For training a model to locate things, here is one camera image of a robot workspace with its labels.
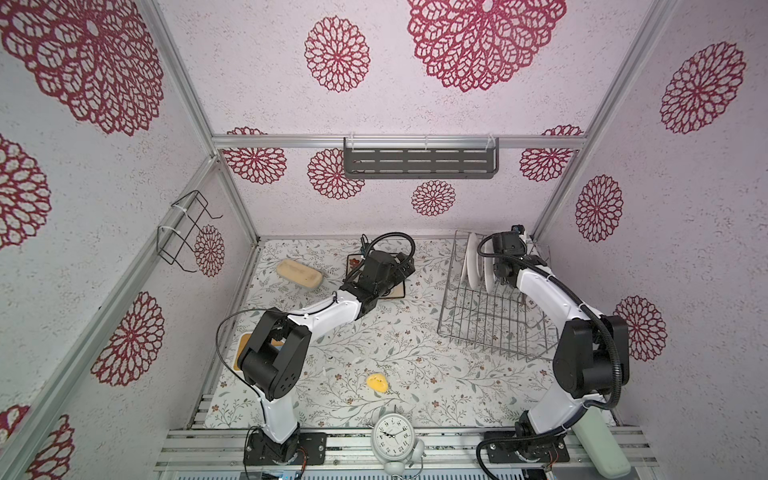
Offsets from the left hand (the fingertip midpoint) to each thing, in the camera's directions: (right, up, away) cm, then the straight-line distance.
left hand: (404, 268), depth 90 cm
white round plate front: (+22, +2, +4) cm, 22 cm away
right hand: (+36, +3, -2) cm, 36 cm away
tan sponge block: (-36, -2, +16) cm, 39 cm away
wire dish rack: (+26, -14, +8) cm, 31 cm away
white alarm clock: (-4, -42, -19) cm, 46 cm away
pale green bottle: (+47, -43, -17) cm, 66 cm away
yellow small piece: (-8, -31, -9) cm, 33 cm away
